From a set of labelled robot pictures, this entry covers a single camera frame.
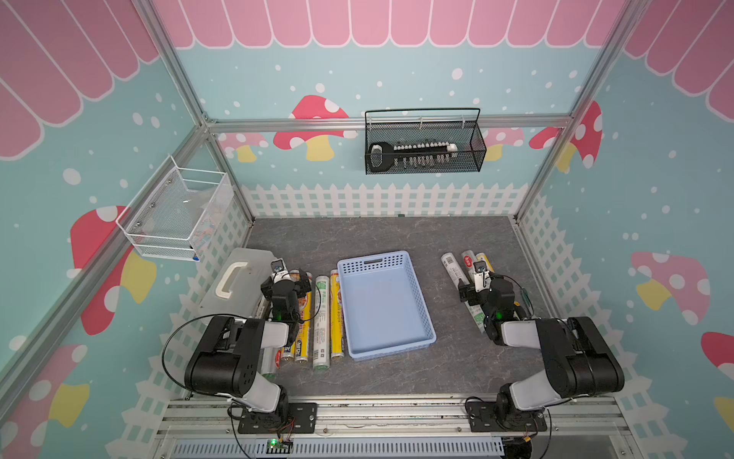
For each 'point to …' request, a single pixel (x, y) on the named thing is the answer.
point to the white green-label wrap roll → (477, 313)
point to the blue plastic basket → (384, 307)
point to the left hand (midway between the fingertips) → (289, 276)
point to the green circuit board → (278, 447)
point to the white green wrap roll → (321, 322)
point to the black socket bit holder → (382, 156)
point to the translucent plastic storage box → (234, 285)
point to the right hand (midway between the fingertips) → (476, 275)
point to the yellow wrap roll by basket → (337, 343)
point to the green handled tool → (527, 295)
